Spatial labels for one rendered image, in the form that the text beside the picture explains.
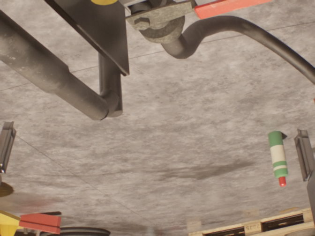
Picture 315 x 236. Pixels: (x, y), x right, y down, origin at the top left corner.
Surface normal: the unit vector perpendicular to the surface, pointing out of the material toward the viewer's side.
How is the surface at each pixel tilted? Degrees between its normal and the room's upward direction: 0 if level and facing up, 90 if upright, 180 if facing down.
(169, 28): 82
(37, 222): 90
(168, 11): 0
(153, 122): 0
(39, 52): 77
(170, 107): 0
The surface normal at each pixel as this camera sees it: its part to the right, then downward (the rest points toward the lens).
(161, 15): 0.10, 0.91
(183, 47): 0.73, 0.49
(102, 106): 0.92, 0.02
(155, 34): -0.37, -0.18
